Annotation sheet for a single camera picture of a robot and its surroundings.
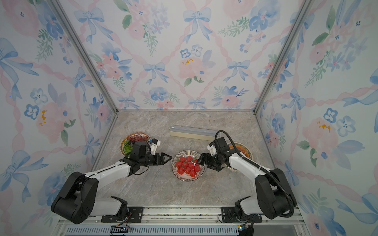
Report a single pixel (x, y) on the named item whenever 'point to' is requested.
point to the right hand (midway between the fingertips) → (203, 163)
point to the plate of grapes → (128, 141)
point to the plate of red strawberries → (183, 166)
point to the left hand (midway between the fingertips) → (168, 157)
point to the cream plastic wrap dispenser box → (192, 132)
